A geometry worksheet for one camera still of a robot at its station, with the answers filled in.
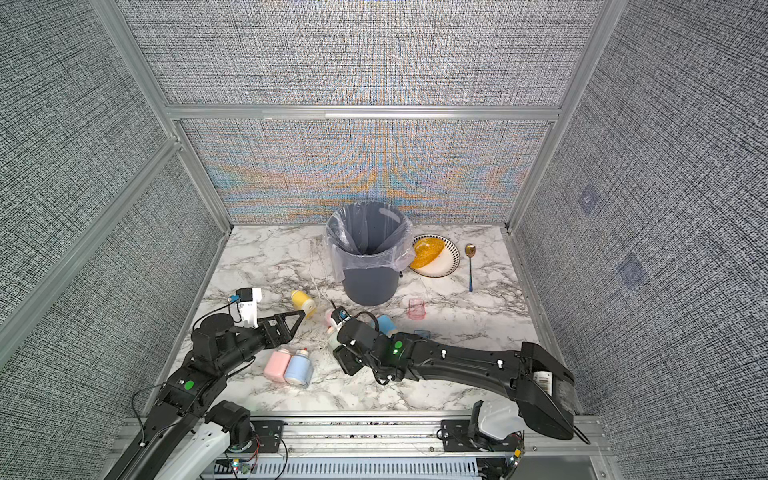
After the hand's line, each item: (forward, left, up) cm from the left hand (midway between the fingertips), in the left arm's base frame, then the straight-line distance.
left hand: (299, 314), depth 72 cm
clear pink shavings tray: (+12, -32, -22) cm, 40 cm away
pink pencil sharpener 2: (-7, +8, -14) cm, 18 cm away
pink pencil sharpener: (-3, -7, +2) cm, 8 cm away
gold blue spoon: (+33, -54, -19) cm, 66 cm away
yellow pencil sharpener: (+12, +4, -14) cm, 19 cm away
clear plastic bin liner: (+30, -17, -5) cm, 35 cm away
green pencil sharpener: (-4, -8, -7) cm, 11 cm away
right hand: (-4, -9, -8) cm, 13 cm away
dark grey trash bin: (+20, -17, -19) cm, 33 cm away
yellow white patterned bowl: (+29, -39, -16) cm, 51 cm away
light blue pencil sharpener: (-9, +2, -13) cm, 15 cm away
